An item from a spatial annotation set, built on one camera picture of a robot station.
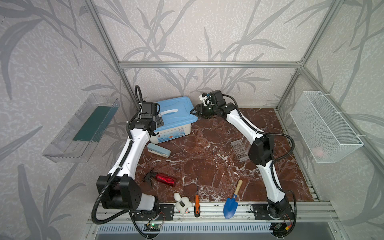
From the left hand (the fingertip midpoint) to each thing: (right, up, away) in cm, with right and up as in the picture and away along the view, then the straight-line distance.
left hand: (153, 116), depth 81 cm
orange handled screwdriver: (+24, -46, -9) cm, 53 cm away
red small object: (+6, -35, 0) cm, 35 cm away
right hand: (+22, +4, +7) cm, 23 cm away
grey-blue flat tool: (0, -21, +11) cm, 24 cm away
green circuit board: (+3, -55, -10) cm, 56 cm away
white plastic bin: (+5, -12, +13) cm, 18 cm away
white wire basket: (+79, -10, -21) cm, 83 cm away
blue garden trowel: (+41, -46, -6) cm, 62 cm away
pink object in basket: (+84, -18, -9) cm, 86 cm away
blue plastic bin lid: (+10, +2, +12) cm, 16 cm away
